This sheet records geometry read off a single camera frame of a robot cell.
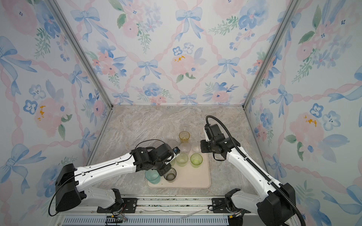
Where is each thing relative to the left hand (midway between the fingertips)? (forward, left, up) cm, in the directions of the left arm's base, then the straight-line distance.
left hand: (169, 164), depth 76 cm
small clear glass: (+34, -8, -12) cm, 37 cm away
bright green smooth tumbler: (+7, -16, -10) cm, 20 cm away
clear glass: (+16, -16, -10) cm, 25 cm away
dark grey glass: (-2, -1, -12) cm, 12 cm away
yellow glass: (+24, -8, -9) cm, 27 cm away
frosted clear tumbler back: (+14, -9, -7) cm, 18 cm away
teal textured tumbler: (-3, +10, -11) cm, 16 cm away
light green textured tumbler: (+7, -7, -10) cm, 14 cm away
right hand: (+11, -19, +3) cm, 22 cm away
